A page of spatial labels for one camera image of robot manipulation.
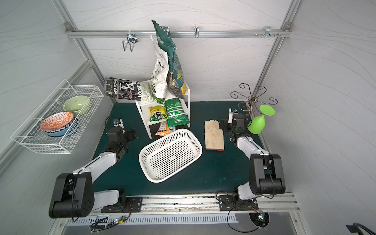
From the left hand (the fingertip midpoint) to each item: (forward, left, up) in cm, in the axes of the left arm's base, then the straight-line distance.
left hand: (127, 129), depth 89 cm
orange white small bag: (+4, -21, -6) cm, 22 cm away
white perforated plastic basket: (-10, -26, -12) cm, 31 cm away
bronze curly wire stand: (+9, -74, +18) cm, 76 cm away
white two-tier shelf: (+1, -15, +20) cm, 25 cm away
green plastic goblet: (-3, -75, +12) cm, 76 cm away
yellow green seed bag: (+8, -19, +8) cm, 22 cm away
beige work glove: (+3, -55, -11) cm, 56 cm away
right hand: (+9, -63, +2) cm, 63 cm away
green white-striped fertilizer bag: (+7, -30, +7) cm, 31 cm away
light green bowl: (+1, +20, +21) cm, 29 cm away
